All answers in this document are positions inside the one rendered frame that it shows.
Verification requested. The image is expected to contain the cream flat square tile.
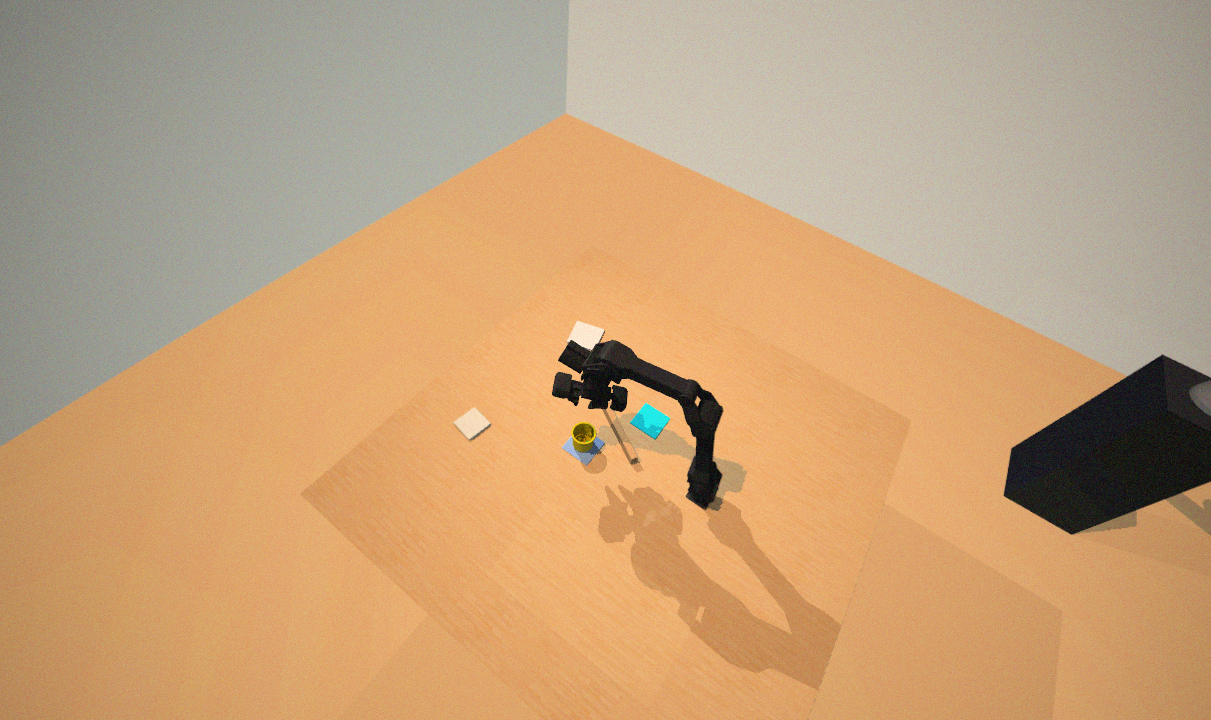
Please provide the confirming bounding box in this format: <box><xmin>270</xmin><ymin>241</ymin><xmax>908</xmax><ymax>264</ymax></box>
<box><xmin>453</xmin><ymin>407</ymin><xmax>490</xmax><ymax>440</ymax></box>

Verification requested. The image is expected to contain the cream flat square pad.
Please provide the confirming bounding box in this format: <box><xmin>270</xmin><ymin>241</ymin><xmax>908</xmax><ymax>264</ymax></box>
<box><xmin>567</xmin><ymin>321</ymin><xmax>606</xmax><ymax>351</ymax></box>

